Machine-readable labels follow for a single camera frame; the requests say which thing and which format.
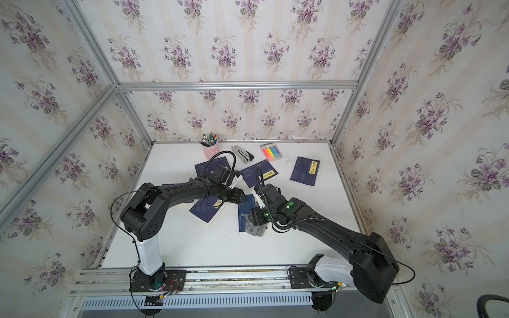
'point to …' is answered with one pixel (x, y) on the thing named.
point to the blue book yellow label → (305, 171)
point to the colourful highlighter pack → (271, 152)
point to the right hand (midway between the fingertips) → (258, 215)
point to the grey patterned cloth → (253, 229)
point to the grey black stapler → (242, 154)
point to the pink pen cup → (210, 151)
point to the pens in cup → (209, 140)
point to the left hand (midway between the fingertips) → (243, 199)
